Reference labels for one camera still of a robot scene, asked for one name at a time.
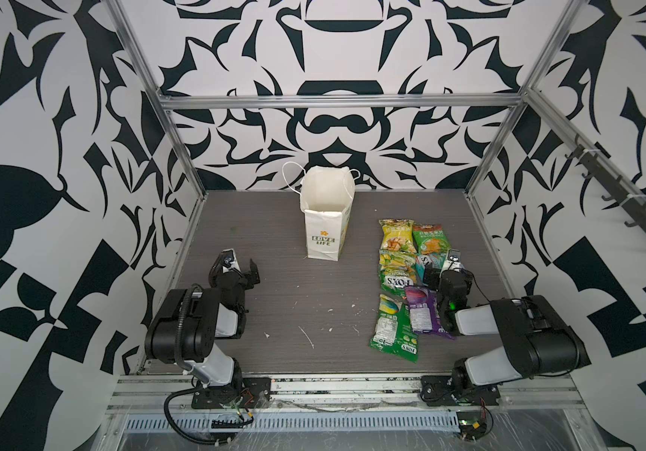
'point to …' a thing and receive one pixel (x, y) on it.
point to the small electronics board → (471, 425)
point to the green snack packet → (430, 239)
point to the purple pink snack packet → (422, 303)
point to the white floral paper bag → (326, 195)
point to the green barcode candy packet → (393, 333)
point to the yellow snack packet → (397, 236)
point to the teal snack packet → (421, 259)
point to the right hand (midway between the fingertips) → (449, 263)
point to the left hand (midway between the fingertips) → (234, 258)
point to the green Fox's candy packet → (396, 271)
